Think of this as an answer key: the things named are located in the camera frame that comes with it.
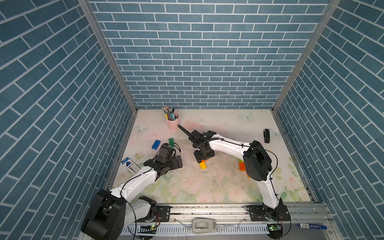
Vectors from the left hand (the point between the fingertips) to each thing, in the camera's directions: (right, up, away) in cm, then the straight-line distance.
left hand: (178, 162), depth 87 cm
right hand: (+14, +1, +4) cm, 15 cm away
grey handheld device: (+14, -25, -18) cm, 34 cm away
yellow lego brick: (+14, -2, +1) cm, 15 cm away
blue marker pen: (+68, -26, -18) cm, 75 cm away
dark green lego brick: (-6, +10, +12) cm, 17 cm away
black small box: (+59, +15, +15) cm, 63 cm away
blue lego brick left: (-17, +9, +11) cm, 22 cm away
